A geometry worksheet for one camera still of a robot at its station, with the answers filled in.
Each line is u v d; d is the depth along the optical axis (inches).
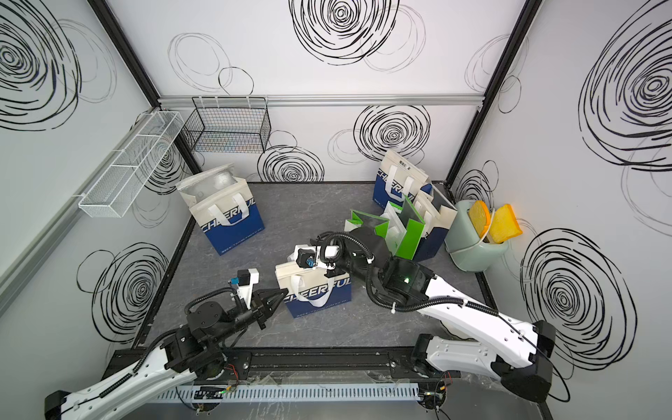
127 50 30.9
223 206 33.1
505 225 33.0
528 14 28.4
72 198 25.1
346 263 20.7
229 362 28.9
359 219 29.6
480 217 32.5
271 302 26.5
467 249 33.3
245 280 24.1
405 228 28.5
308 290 27.7
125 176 29.7
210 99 35.2
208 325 21.0
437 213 29.7
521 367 15.6
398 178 36.8
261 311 24.0
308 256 19.4
